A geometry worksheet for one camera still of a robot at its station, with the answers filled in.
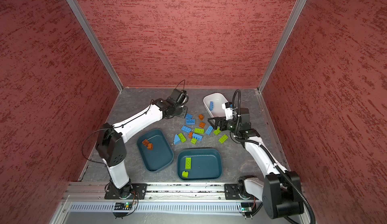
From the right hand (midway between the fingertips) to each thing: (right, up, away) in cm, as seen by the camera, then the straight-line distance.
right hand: (212, 122), depth 82 cm
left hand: (-17, +5, +6) cm, 19 cm away
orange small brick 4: (-5, -4, +17) cm, 18 cm away
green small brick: (-15, -27, -4) cm, 31 cm away
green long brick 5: (-18, -12, +11) cm, 24 cm away
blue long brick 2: (-13, -2, +18) cm, 23 cm away
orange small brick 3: (-6, +1, +20) cm, 21 cm away
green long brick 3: (+5, -9, +15) cm, 18 cm away
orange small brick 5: (-13, -10, +10) cm, 19 cm away
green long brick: (-14, -24, +1) cm, 28 cm away
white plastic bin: (+3, +11, +28) cm, 30 cm away
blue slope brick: (-21, -13, +8) cm, 26 cm away
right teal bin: (-7, -24, 0) cm, 25 cm away
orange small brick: (-36, -15, +5) cm, 40 cm away
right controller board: (+16, -40, -11) cm, 44 cm away
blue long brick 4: (-1, -8, +15) cm, 17 cm away
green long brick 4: (+8, -12, +10) cm, 18 cm away
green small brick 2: (-10, -13, +9) cm, 19 cm away
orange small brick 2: (-40, -13, +7) cm, 43 cm away
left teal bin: (-30, -20, +3) cm, 36 cm away
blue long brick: (+2, +9, +28) cm, 29 cm away
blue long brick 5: (-8, -11, +10) cm, 17 cm away
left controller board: (-43, -39, -12) cm, 59 cm away
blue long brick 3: (-16, -7, +15) cm, 23 cm away
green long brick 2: (-7, -8, +15) cm, 18 cm away
